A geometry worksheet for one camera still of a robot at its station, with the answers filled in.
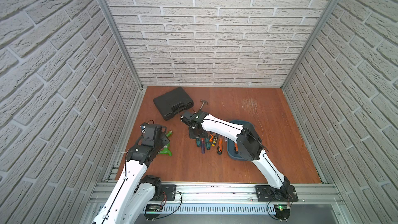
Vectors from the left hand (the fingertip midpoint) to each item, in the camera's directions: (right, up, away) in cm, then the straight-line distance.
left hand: (166, 134), depth 78 cm
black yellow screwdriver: (+26, -6, +11) cm, 29 cm away
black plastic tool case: (-3, +16, +25) cm, 30 cm away
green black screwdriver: (+17, -7, +10) cm, 21 cm away
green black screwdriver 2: (+22, -8, +9) cm, 25 cm away
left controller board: (-4, -34, -9) cm, 36 cm away
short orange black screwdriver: (+24, -5, +12) cm, 27 cm away
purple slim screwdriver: (+19, -9, +10) cm, 23 cm away
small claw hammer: (+19, +15, +31) cm, 39 cm away
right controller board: (+56, -34, -9) cm, 66 cm away
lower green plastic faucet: (-2, -11, +7) cm, 13 cm away
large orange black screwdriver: (+29, -10, +8) cm, 32 cm away
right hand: (+16, -4, +13) cm, 21 cm away
